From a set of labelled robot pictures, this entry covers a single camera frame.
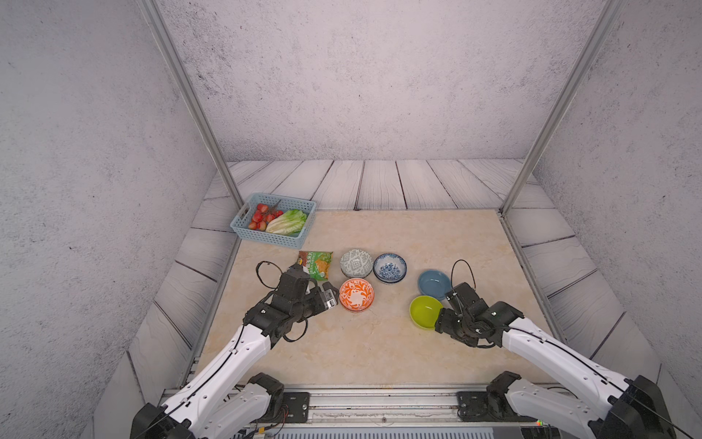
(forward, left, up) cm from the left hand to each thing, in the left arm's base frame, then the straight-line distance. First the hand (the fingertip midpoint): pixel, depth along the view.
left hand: (333, 297), depth 79 cm
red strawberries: (+43, +32, -10) cm, 55 cm away
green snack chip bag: (+19, +7, -10) cm, 22 cm away
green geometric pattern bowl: (+18, -7, -10) cm, 22 cm away
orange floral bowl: (+7, -7, -12) cm, 16 cm away
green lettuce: (+37, +19, -8) cm, 42 cm away
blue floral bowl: (+17, -19, -12) cm, 28 cm away
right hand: (-7, -32, -7) cm, 34 cm away
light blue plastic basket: (+38, +40, -9) cm, 56 cm away
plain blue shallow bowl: (+11, -34, -12) cm, 38 cm away
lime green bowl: (+1, -29, -12) cm, 31 cm away
